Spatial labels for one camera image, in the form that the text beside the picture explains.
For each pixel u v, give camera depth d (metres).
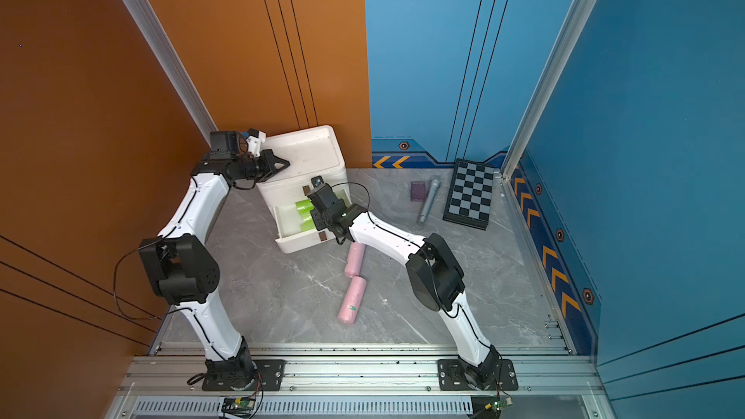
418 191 1.09
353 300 0.83
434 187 1.12
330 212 0.68
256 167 0.77
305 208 0.94
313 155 0.92
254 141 0.81
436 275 0.53
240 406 0.71
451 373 0.73
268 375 0.74
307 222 0.92
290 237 0.85
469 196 1.09
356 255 0.92
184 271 0.50
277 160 0.84
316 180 0.78
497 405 0.70
